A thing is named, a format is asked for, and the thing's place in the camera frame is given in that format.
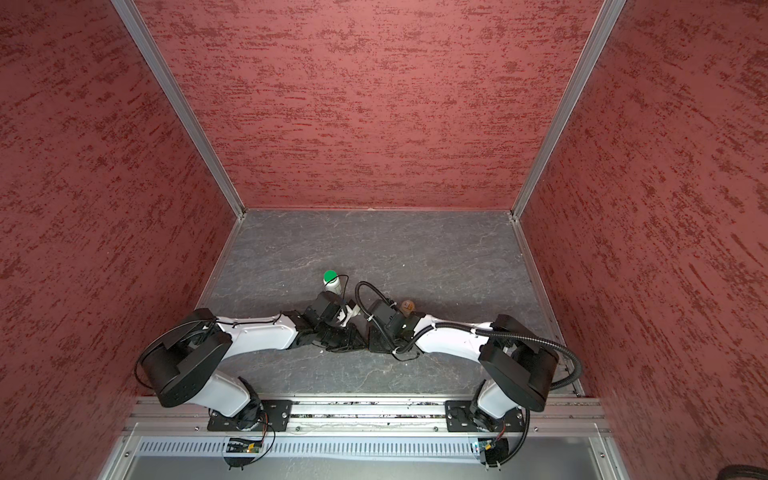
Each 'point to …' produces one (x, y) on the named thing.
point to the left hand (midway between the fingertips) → (365, 352)
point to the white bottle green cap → (331, 281)
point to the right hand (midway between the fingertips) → (371, 353)
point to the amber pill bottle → (407, 307)
